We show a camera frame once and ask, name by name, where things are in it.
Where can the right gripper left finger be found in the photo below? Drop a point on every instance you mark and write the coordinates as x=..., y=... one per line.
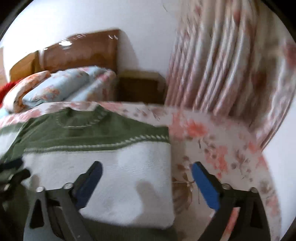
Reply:
x=54, y=214

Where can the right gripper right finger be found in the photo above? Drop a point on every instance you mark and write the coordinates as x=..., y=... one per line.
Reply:
x=251, y=223

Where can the green knit sweater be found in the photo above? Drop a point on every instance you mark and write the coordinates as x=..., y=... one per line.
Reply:
x=133, y=199

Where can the floral pink bed quilt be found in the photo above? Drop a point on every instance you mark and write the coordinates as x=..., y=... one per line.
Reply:
x=225, y=148

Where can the orange floral pillow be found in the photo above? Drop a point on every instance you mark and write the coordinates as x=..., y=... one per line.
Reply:
x=29, y=83

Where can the red pillow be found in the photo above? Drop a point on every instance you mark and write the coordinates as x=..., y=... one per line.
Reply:
x=5, y=91

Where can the light blue floral pillow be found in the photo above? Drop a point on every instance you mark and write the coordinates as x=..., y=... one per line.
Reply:
x=89, y=83

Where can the light wooden headboard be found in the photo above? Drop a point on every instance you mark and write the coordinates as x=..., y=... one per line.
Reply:
x=27, y=66

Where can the wooden nightstand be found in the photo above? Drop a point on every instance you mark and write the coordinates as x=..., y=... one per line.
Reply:
x=141, y=86

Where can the pink floral curtain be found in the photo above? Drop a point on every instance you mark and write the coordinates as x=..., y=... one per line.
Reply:
x=234, y=59

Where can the dark wooden headboard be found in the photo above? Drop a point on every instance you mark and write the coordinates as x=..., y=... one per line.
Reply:
x=80, y=50

